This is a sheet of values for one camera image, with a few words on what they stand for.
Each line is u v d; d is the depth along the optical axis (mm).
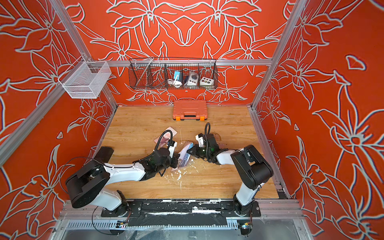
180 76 854
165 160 682
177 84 857
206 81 941
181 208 743
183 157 876
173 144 773
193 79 905
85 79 901
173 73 987
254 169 473
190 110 1114
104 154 876
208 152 728
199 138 867
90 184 436
